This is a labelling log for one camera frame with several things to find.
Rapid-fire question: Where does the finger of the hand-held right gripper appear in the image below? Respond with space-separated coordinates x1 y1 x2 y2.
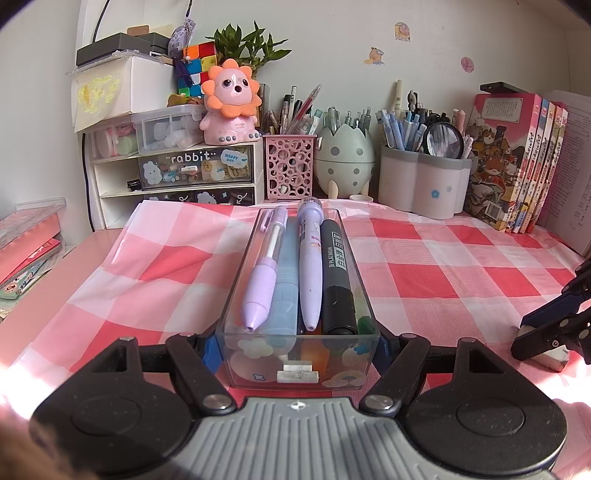
510 306 591 363
521 261 591 330

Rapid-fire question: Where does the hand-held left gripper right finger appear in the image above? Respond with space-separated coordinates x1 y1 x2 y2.
359 332 509 414

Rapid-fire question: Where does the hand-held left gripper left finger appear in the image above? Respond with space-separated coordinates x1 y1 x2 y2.
88 334 237 414

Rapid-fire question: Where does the white eraser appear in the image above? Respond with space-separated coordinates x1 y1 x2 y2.
516 325 572 373

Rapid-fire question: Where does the clear plastic pencil box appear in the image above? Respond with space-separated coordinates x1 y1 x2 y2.
216 207 382 391

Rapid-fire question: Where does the orange highlighter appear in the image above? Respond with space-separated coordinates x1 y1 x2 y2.
295 342 334 385

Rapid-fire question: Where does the black whiteboard marker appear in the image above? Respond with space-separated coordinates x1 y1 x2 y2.
319 219 359 336

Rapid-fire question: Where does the purple clear gel pen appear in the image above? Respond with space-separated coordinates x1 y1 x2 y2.
242 206 290 332

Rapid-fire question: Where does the light blue pen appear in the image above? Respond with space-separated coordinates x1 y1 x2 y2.
263 225 301 338

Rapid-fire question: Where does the white purple ballpoint pen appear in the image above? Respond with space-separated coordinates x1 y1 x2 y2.
295 197 324 332

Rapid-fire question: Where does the pink checked tablecloth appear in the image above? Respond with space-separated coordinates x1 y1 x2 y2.
0 198 591 402

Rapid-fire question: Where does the open white book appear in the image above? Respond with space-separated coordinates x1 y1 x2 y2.
536 89 591 257

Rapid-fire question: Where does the white grey flower pen holder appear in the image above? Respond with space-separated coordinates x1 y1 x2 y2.
378 143 473 220

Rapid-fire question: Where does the white drawer organizer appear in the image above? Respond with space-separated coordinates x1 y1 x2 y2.
89 142 265 230

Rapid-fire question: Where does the green egg-shaped pen holder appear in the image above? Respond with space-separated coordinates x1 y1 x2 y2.
313 124 376 199

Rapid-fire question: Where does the pile of notebooks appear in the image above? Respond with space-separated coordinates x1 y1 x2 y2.
0 237 77 320

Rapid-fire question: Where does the black magnifying glass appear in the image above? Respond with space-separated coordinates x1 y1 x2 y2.
422 123 465 160

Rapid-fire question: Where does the pink perforated pen holder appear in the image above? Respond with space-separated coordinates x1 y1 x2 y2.
263 133 320 200

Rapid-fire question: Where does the flat black device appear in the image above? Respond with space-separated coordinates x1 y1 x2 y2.
479 82 525 95

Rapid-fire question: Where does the clear plastic storage box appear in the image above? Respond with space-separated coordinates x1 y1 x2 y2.
133 103 209 156

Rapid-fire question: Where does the bunch of pens in flower holder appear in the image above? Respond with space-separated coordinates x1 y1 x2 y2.
376 79 476 153

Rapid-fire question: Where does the clear box with tape rolls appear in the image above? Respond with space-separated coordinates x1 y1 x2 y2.
82 120 140 160

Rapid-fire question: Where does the bunch of pens in egg holder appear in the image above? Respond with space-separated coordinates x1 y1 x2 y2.
323 106 373 133

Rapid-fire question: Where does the pink lion pencil sharpener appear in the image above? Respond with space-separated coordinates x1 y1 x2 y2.
199 58 264 145

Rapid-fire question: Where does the bunch of pens in pink holder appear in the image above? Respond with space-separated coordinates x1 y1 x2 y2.
267 82 324 137

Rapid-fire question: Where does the white cardboard box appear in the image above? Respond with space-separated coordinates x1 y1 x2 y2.
69 55 181 135

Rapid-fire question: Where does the colourful puzzle cube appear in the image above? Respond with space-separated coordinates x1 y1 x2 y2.
183 40 218 100

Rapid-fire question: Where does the purple tassel charm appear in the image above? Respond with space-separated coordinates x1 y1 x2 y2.
168 18 195 87

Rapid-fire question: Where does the green bamboo plant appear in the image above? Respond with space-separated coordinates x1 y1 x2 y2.
205 20 293 85

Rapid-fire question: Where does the small black box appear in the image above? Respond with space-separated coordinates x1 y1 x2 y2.
139 32 172 52

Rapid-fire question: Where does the dark grey box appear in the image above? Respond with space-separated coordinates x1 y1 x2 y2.
76 32 153 68

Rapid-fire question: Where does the black cable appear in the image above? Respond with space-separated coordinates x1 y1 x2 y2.
92 0 112 45

